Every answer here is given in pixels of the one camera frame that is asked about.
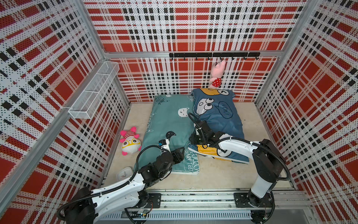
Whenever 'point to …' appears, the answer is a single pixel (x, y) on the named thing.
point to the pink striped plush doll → (131, 143)
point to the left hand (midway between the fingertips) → (183, 149)
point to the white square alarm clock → (124, 174)
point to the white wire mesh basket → (85, 107)
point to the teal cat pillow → (169, 113)
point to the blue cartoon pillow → (217, 108)
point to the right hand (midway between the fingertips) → (193, 138)
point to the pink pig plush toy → (216, 71)
